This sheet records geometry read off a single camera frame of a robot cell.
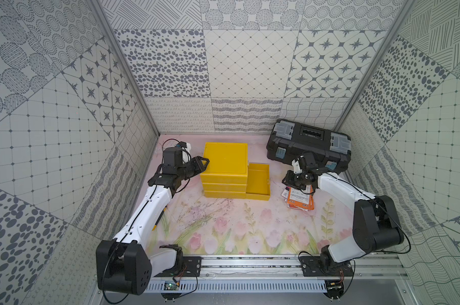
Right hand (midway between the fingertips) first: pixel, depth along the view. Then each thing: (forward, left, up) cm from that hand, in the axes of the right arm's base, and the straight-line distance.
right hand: (286, 183), depth 91 cm
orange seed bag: (-6, -7, -5) cm, 10 cm away
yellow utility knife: (-20, +61, -6) cm, 65 cm away
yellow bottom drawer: (+5, +13, -8) cm, 16 cm away
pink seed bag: (-2, 0, -5) cm, 5 cm away
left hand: (+2, +38, +16) cm, 41 cm away
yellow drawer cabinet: (-6, +28, +16) cm, 33 cm away
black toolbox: (+20, -2, +11) cm, 23 cm away
